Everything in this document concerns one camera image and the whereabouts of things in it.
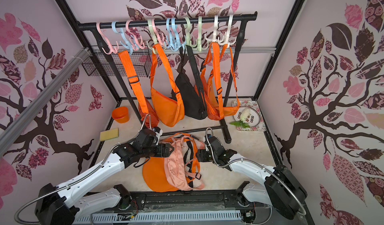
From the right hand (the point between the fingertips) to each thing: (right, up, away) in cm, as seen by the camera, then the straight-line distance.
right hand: (200, 153), depth 85 cm
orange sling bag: (+25, +28, +29) cm, 48 cm away
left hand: (-18, +3, -7) cm, 20 cm away
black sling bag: (-7, +39, -4) cm, 40 cm away
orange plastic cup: (-59, +22, +24) cm, 67 cm away
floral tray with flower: (+37, +20, +22) cm, 48 cm away
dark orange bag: (+6, +44, -2) cm, 44 cm away
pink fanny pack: (-10, -8, -11) cm, 17 cm away
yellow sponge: (-58, +10, +13) cm, 61 cm away
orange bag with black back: (-26, -9, -3) cm, 28 cm away
